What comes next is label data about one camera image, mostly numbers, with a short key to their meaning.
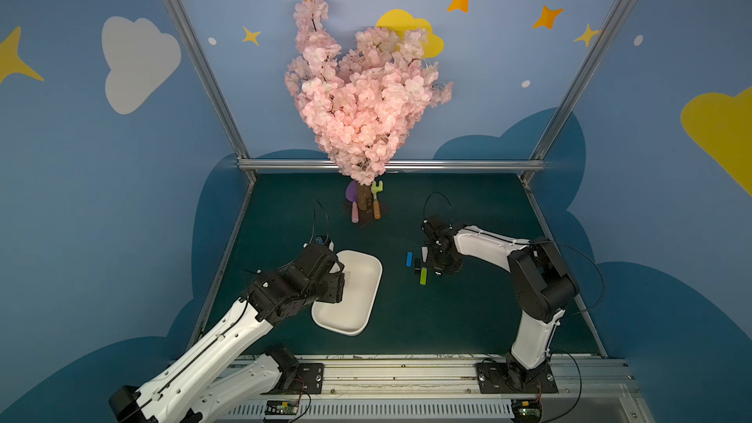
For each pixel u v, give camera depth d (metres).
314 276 0.54
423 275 0.93
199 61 0.86
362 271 0.92
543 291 0.49
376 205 1.11
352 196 1.14
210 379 0.42
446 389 0.74
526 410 0.73
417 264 0.96
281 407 0.72
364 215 1.08
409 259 0.96
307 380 0.74
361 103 0.62
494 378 0.75
